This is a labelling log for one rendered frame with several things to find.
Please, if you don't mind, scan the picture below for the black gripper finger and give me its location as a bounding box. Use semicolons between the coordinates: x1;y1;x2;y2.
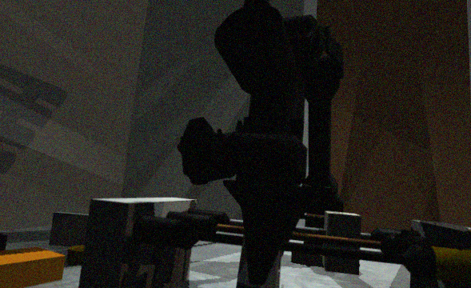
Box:
223;180;304;286
281;214;300;257

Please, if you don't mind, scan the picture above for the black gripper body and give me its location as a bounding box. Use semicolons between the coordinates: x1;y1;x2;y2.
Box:
216;106;308;186

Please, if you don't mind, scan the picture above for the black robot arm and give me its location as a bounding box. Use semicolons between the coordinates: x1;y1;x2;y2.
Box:
177;0;344;229

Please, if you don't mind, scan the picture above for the yellow cylinder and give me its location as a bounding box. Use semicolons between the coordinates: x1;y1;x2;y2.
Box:
66;245;84;265

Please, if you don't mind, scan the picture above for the orange rectangular block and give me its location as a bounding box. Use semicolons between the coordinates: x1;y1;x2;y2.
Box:
0;247;65;288

